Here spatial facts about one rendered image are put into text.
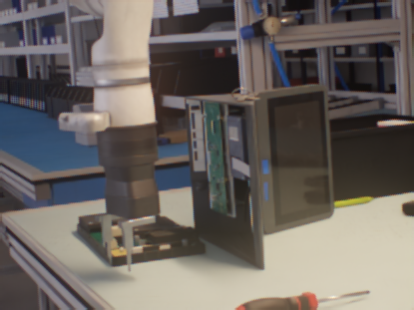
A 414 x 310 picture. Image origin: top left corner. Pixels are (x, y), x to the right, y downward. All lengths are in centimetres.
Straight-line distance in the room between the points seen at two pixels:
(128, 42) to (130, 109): 8
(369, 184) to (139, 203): 56
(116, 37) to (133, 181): 18
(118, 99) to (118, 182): 11
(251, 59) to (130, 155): 176
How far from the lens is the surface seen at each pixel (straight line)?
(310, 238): 135
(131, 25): 115
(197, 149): 138
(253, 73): 289
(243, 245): 132
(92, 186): 283
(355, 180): 160
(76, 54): 498
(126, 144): 115
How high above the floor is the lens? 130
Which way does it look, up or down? 7 degrees down
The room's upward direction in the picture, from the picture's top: 4 degrees counter-clockwise
